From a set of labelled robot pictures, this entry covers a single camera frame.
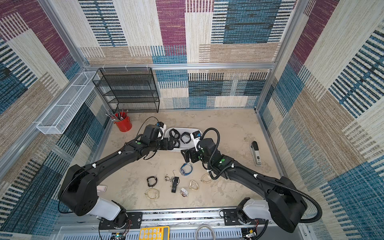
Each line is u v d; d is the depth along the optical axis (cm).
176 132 103
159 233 69
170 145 78
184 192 77
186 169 89
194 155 71
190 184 82
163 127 80
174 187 82
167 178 86
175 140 103
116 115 104
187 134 101
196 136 70
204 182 84
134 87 108
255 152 92
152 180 86
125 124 106
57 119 71
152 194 81
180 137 102
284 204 41
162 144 77
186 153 71
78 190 43
